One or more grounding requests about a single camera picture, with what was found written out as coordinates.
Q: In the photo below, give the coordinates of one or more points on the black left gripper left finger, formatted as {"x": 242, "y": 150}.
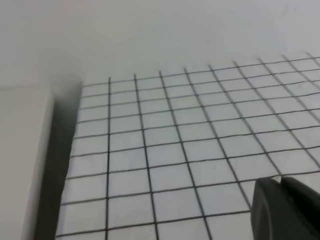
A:
{"x": 274, "y": 215}

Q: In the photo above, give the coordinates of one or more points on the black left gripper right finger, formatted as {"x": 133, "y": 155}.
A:
{"x": 304, "y": 198}

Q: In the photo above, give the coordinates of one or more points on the white black grid tablecloth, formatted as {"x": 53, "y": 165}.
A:
{"x": 176, "y": 156}

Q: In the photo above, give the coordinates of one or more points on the white side panel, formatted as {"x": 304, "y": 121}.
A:
{"x": 25, "y": 123}

